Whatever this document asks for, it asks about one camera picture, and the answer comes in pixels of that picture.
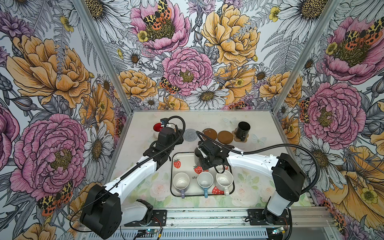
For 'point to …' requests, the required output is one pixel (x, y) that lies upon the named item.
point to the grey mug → (197, 155)
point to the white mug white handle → (225, 180)
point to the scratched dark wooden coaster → (210, 132)
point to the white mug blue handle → (205, 179)
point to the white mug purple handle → (181, 181)
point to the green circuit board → (151, 231)
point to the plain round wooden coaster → (225, 137)
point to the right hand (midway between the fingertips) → (204, 167)
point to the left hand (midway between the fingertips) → (177, 135)
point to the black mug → (242, 130)
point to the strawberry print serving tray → (185, 162)
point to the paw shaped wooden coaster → (234, 132)
